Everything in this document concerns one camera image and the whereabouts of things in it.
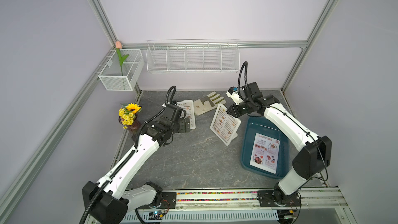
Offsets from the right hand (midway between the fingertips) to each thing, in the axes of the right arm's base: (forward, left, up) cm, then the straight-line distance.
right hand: (228, 110), depth 83 cm
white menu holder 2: (-10, -4, -10) cm, 15 cm away
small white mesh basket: (+22, +60, +10) cm, 65 cm away
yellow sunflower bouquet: (-5, +52, +5) cm, 52 cm away
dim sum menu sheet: (-4, +1, -8) cm, 9 cm away
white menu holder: (+6, +23, -3) cm, 24 cm away
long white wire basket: (+39, +20, +8) cm, 45 cm away
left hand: (-9, +25, +1) cm, 27 cm away
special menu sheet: (-16, -22, -20) cm, 34 cm away
